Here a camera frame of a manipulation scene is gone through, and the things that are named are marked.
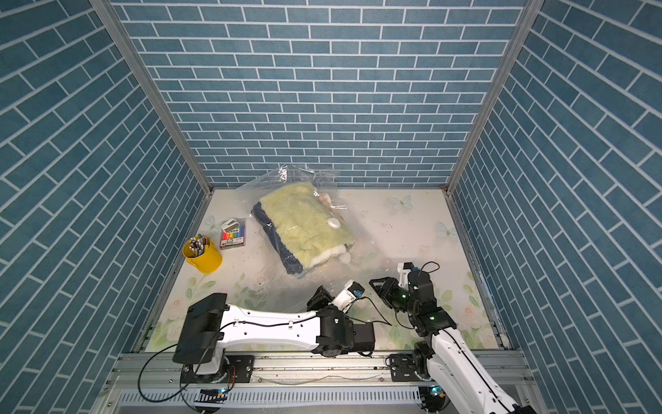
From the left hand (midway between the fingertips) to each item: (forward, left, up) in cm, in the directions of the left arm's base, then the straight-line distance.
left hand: (332, 303), depth 75 cm
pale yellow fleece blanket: (+28, +10, +2) cm, 30 cm away
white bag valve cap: (+29, 0, +2) cm, 29 cm away
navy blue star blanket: (+14, +14, -2) cm, 19 cm away
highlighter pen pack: (+30, +39, -11) cm, 51 cm away
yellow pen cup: (+16, +43, -5) cm, 47 cm away
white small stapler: (+34, +42, -8) cm, 54 cm away
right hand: (+7, -13, -2) cm, 15 cm away
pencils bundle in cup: (+18, +43, +4) cm, 47 cm away
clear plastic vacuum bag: (+7, +14, -11) cm, 19 cm away
